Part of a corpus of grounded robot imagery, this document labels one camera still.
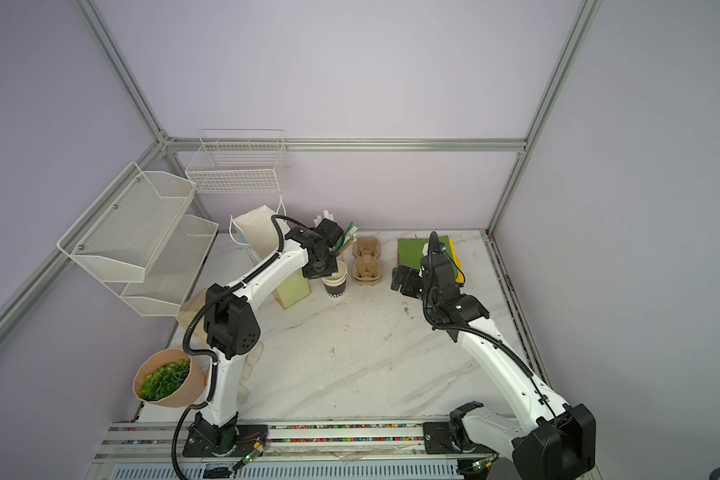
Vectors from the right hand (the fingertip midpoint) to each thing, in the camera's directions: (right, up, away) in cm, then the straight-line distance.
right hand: (404, 272), depth 78 cm
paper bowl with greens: (-59, -26, -6) cm, 65 cm away
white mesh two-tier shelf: (-70, +8, 0) cm, 71 cm away
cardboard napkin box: (+4, +5, -8) cm, 11 cm away
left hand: (-23, -1, +13) cm, 27 cm away
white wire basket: (-52, +35, +17) cm, 65 cm away
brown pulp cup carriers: (-10, 0, +27) cm, 29 cm away
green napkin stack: (+8, +7, +42) cm, 43 cm away
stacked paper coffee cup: (-20, -4, +14) cm, 25 cm away
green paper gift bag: (-45, +14, +16) cm, 50 cm away
